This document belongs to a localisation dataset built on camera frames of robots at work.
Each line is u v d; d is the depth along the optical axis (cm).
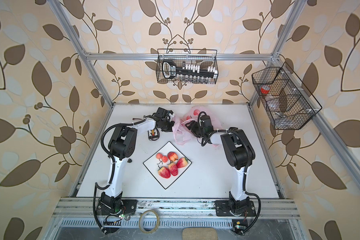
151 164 89
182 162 85
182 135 87
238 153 53
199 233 65
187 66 82
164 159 88
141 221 68
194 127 91
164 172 82
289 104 73
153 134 102
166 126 93
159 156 89
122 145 61
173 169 83
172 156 88
